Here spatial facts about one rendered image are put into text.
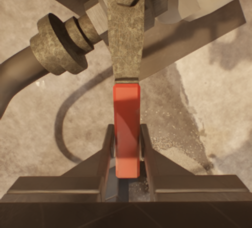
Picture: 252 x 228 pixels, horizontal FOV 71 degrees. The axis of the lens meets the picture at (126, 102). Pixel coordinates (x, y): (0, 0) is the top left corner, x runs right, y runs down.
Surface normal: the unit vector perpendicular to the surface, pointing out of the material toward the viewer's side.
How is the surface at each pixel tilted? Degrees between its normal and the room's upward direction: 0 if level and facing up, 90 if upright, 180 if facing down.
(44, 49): 9
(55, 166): 0
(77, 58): 83
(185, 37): 0
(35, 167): 0
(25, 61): 17
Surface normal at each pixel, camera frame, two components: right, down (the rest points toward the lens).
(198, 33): 0.00, 0.29
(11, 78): 0.04, 0.55
